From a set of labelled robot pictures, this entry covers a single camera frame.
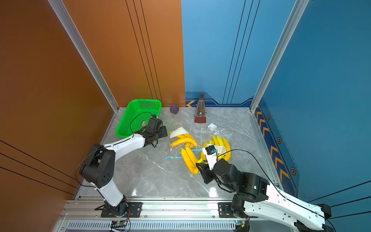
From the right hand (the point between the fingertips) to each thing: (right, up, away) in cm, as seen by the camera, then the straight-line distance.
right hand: (198, 164), depth 66 cm
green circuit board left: (-39, -31, +5) cm, 50 cm away
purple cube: (-16, +30, +50) cm, 60 cm away
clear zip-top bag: (-7, +5, +30) cm, 32 cm away
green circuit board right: (+22, -32, +7) cm, 39 cm away
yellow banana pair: (-4, -1, +10) cm, 11 cm away
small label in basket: (-40, +18, +44) cm, 62 cm away
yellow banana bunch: (-6, +8, +28) cm, 30 cm away
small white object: (+13, +16, +41) cm, 46 cm away
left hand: (-21, +15, +30) cm, 40 cm away
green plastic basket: (-47, +25, +50) cm, 73 cm away
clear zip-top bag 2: (+7, +10, +35) cm, 37 cm away
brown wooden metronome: (+4, +26, +40) cm, 48 cm away
